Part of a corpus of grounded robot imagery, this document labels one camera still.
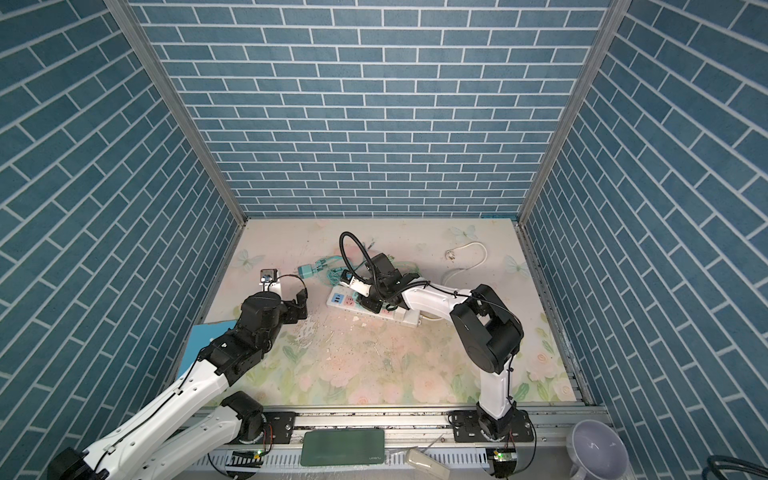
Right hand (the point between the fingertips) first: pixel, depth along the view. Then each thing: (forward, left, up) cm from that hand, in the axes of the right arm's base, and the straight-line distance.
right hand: (363, 293), depth 93 cm
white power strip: (-1, +7, -2) cm, 7 cm away
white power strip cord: (+21, -28, -5) cm, 36 cm away
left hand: (-8, +17, +12) cm, 22 cm away
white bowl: (-35, -62, -6) cm, 71 cm away
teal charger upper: (+9, +22, -3) cm, 24 cm away
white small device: (-42, -21, -5) cm, 47 cm away
